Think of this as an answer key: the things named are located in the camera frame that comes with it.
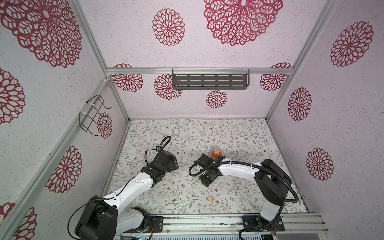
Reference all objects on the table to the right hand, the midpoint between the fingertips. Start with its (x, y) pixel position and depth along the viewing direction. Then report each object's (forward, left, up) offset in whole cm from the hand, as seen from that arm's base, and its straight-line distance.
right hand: (204, 178), depth 88 cm
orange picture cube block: (+20, -8, +4) cm, 22 cm away
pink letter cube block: (+17, -8, +5) cm, 19 cm away
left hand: (+5, +21, +7) cm, 23 cm away
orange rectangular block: (+15, -8, +2) cm, 17 cm away
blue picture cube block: (-11, -4, 0) cm, 12 cm away
